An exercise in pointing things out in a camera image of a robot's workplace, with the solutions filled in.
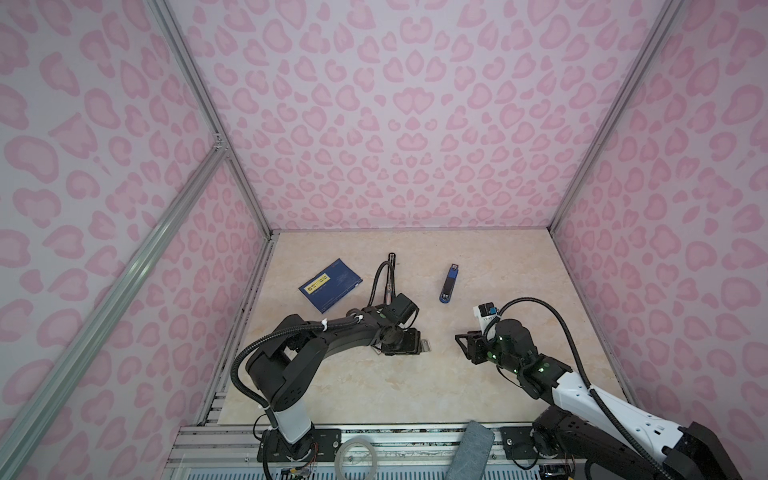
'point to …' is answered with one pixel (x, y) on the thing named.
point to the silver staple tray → (425, 346)
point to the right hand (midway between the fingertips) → (462, 335)
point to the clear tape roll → (351, 440)
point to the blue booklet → (327, 287)
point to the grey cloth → (472, 459)
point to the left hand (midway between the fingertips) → (418, 345)
